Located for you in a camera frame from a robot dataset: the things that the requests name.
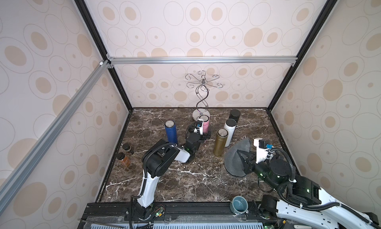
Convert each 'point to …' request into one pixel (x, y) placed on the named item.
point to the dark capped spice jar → (127, 147)
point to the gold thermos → (220, 141)
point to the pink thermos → (206, 123)
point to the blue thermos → (170, 127)
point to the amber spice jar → (125, 161)
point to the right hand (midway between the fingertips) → (242, 150)
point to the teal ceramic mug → (238, 205)
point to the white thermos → (230, 124)
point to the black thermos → (234, 114)
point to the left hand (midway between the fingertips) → (207, 122)
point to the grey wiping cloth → (232, 161)
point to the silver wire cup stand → (204, 83)
